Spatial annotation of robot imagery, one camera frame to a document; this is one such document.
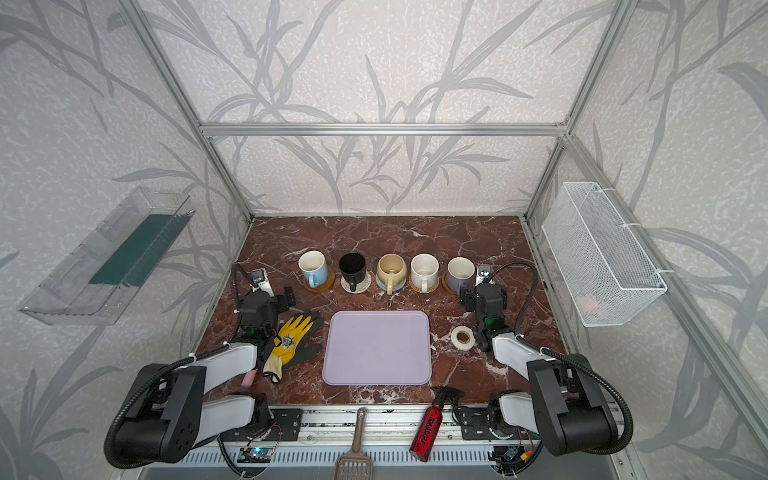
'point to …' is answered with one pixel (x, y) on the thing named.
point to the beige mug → (391, 269)
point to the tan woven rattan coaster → (428, 291)
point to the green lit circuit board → (256, 455)
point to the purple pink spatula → (249, 378)
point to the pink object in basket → (588, 304)
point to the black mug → (353, 268)
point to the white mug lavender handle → (461, 273)
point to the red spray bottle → (427, 432)
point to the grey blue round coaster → (394, 288)
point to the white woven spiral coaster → (360, 286)
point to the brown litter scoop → (355, 465)
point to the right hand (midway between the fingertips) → (483, 275)
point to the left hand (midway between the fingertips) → (274, 275)
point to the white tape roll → (459, 345)
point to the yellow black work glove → (292, 344)
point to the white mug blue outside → (313, 263)
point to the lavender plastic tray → (377, 347)
